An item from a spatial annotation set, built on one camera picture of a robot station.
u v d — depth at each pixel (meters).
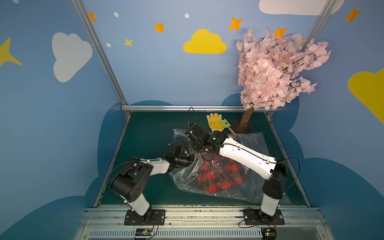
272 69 0.62
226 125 1.15
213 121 1.18
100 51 0.84
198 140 0.57
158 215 0.75
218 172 0.79
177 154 0.75
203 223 0.73
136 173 0.52
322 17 0.73
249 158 0.48
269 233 0.73
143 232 0.72
